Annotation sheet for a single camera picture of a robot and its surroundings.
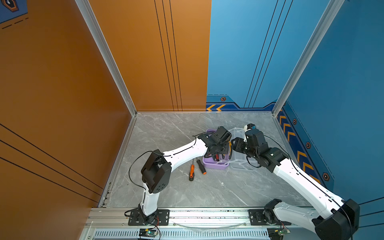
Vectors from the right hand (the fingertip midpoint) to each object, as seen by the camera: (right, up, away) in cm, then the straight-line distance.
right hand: (232, 142), depth 78 cm
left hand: (-2, -4, +6) cm, 7 cm away
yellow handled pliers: (-1, -6, +2) cm, 6 cm away
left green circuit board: (-42, -43, -8) cm, 60 cm away
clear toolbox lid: (+3, -10, 0) cm, 11 cm away
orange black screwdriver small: (-16, -16, +10) cm, 25 cm away
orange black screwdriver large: (-22, -20, +7) cm, 30 cm away
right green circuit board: (+20, -43, -8) cm, 48 cm away
